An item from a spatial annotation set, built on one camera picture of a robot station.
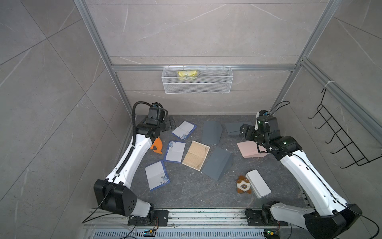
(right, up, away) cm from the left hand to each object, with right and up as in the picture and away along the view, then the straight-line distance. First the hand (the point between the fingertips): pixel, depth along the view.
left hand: (166, 120), depth 79 cm
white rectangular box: (+51, -36, +1) cm, 62 cm away
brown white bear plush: (+43, -36, +2) cm, 56 cm away
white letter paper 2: (+3, -20, +20) cm, 28 cm away
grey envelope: (+32, -26, +15) cm, 43 cm away
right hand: (+44, -5, -5) cm, 44 cm away
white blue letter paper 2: (-7, -33, +9) cm, 35 cm away
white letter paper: (+17, -22, +17) cm, 33 cm away
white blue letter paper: (+8, -6, +32) cm, 33 cm away
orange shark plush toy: (-9, -15, +20) cm, 27 cm away
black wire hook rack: (+82, -7, -11) cm, 83 cm away
